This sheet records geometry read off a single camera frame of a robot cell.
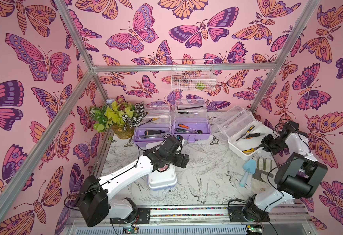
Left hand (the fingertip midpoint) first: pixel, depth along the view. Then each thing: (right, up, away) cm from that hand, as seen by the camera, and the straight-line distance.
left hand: (184, 156), depth 79 cm
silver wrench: (+28, +17, +15) cm, 36 cm away
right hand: (+47, +6, +8) cm, 48 cm away
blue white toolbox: (-11, -10, -4) cm, 15 cm away
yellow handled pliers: (+41, +2, +10) cm, 43 cm away
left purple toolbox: (-19, +18, +33) cm, 42 cm away
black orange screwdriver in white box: (+46, +11, +15) cm, 49 cm away
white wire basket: (+9, +50, +17) cm, 54 cm away
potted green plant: (-39, +23, +8) cm, 46 cm away
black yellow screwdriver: (+40, +13, +11) cm, 44 cm away
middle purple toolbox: (+7, +21, +34) cm, 41 cm away
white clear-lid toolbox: (+39, +14, +15) cm, 44 cm away
